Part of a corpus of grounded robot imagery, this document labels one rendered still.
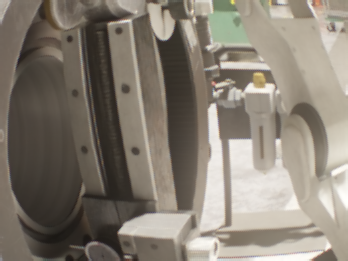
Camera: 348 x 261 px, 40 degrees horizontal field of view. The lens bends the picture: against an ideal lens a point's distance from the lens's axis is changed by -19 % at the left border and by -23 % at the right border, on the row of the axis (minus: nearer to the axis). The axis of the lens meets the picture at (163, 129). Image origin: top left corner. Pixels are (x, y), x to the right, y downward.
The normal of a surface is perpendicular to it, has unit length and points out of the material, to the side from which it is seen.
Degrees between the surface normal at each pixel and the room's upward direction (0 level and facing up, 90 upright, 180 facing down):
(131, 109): 92
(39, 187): 31
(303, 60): 56
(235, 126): 90
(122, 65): 92
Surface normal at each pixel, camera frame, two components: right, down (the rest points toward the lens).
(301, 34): 0.24, -0.33
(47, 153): -0.35, -0.18
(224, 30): -0.28, 0.32
